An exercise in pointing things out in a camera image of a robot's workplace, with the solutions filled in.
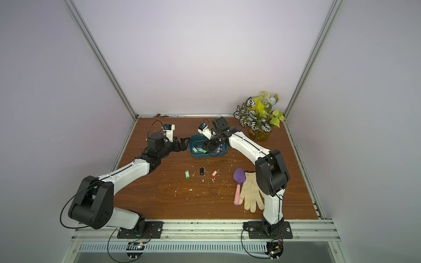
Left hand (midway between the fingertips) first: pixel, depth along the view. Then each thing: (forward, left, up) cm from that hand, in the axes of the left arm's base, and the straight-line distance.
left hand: (185, 137), depth 87 cm
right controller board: (-47, -43, -19) cm, 66 cm away
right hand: (+1, -12, -4) cm, 12 cm away
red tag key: (-13, -16, -18) cm, 27 cm away
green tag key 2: (+2, -3, -17) cm, 17 cm away
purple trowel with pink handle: (-15, -30, -16) cm, 37 cm away
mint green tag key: (+2, -8, -17) cm, 19 cm away
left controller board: (-48, +20, -22) cm, 56 cm away
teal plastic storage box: (+8, -3, -16) cm, 18 cm away
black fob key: (-11, -9, -17) cm, 22 cm away
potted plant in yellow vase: (+12, -40, +6) cm, 42 cm away
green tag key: (-13, 0, -18) cm, 22 cm away
